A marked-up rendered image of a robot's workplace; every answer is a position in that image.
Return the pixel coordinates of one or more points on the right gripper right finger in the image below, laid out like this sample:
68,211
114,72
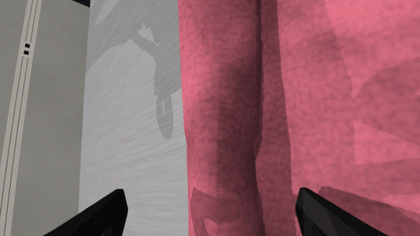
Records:
319,217

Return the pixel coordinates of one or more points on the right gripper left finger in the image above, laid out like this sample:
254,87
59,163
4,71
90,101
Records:
106,217

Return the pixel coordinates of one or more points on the pink towel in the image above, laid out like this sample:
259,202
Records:
283,94

